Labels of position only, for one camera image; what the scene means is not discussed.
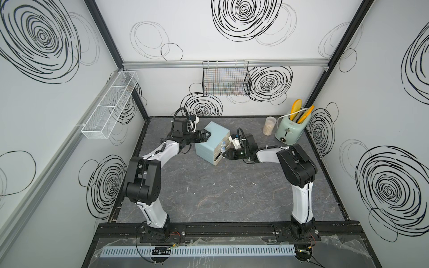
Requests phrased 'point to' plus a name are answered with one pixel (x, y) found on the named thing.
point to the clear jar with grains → (269, 125)
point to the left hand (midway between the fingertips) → (205, 134)
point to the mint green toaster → (289, 131)
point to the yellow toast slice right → (305, 114)
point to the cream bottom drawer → (218, 158)
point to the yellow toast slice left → (296, 106)
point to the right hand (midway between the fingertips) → (225, 154)
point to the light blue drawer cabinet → (211, 150)
